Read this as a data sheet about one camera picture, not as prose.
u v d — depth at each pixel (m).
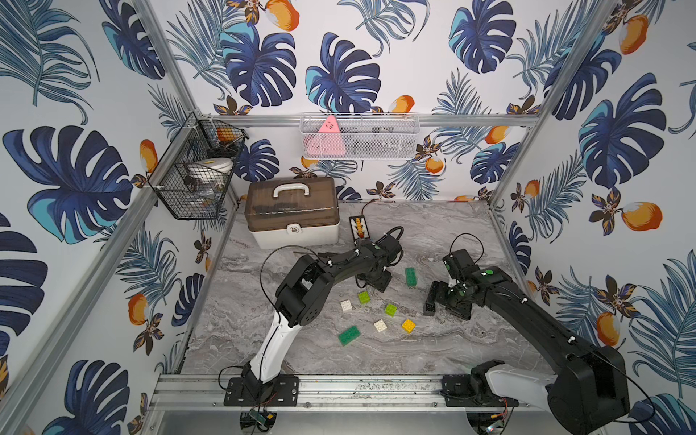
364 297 0.92
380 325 0.85
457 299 0.68
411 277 0.95
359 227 1.10
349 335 0.84
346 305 0.90
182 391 0.76
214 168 0.80
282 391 0.75
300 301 0.55
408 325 0.86
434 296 0.74
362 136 0.92
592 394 0.39
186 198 0.82
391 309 0.89
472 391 0.72
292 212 0.90
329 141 0.89
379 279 0.85
